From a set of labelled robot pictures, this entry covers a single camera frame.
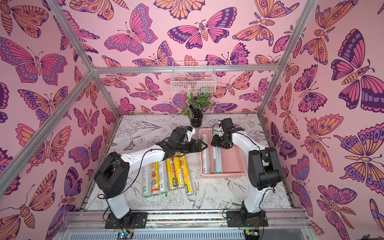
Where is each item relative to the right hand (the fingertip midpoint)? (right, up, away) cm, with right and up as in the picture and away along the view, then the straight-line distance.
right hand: (212, 144), depth 94 cm
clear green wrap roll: (-38, -19, -10) cm, 44 cm away
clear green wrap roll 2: (-4, -6, -2) cm, 8 cm away
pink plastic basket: (+14, -11, +3) cm, 18 cm away
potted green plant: (-12, +22, +2) cm, 25 cm away
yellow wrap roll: (-24, -14, -6) cm, 29 cm away
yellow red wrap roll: (-34, -19, -9) cm, 39 cm away
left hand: (-5, -1, -10) cm, 11 cm away
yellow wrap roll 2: (-20, -14, -6) cm, 25 cm away
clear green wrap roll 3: (+2, -8, -10) cm, 13 cm away
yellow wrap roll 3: (-17, -13, -4) cm, 22 cm away
